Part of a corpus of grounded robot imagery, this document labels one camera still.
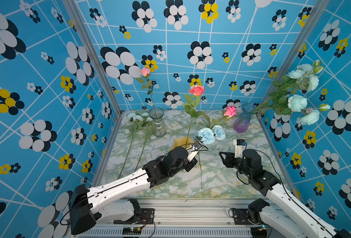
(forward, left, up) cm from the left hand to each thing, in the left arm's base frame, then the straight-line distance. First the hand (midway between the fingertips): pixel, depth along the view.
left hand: (197, 150), depth 71 cm
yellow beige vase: (+8, +6, -6) cm, 12 cm away
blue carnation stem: (+2, -9, +10) cm, 14 cm away
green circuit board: (-30, +32, -27) cm, 52 cm away
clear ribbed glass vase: (+24, +22, -13) cm, 35 cm away
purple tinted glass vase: (+31, -34, -14) cm, 48 cm away
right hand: (+3, -16, -8) cm, 18 cm away
